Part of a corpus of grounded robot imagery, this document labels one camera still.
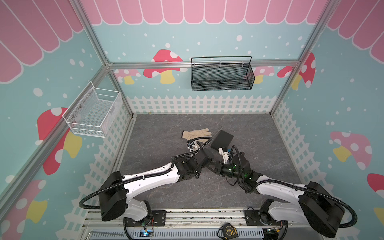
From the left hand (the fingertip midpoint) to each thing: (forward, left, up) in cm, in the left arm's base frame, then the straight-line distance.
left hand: (206, 158), depth 79 cm
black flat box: (+24, -13, -16) cm, 31 cm away
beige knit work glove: (+28, +6, -15) cm, 33 cm away
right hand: (-4, +1, 0) cm, 4 cm away
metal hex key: (+35, -13, -15) cm, 40 cm away
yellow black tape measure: (-31, -10, -11) cm, 34 cm away
